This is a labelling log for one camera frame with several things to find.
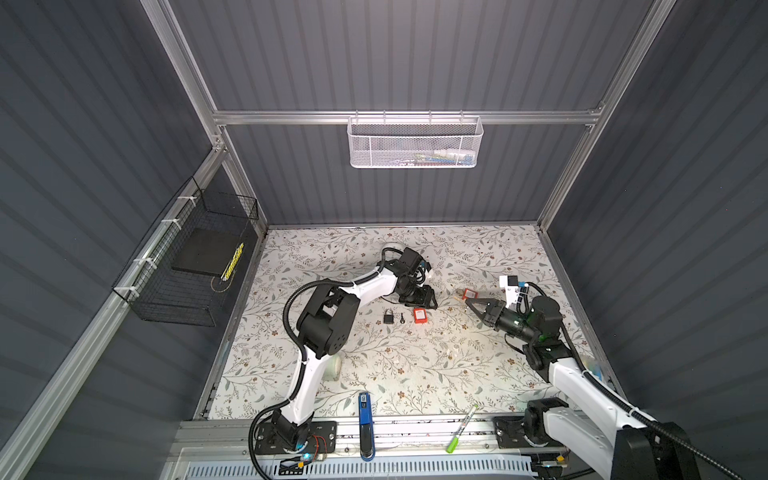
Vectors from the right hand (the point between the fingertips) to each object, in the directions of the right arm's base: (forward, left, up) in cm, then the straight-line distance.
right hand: (471, 305), depth 78 cm
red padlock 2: (+14, -4, -16) cm, 22 cm away
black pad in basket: (+9, +68, +13) cm, 70 cm away
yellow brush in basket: (+6, +60, +13) cm, 62 cm away
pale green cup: (-14, +36, -9) cm, 40 cm away
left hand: (+9, +9, -15) cm, 19 cm away
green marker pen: (-28, +5, -17) cm, 34 cm away
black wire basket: (-4, +74, +15) cm, 75 cm away
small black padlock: (+5, +23, -16) cm, 28 cm away
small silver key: (+4, +18, -17) cm, 25 cm away
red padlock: (+5, +12, -16) cm, 21 cm away
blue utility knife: (-26, +28, -15) cm, 40 cm away
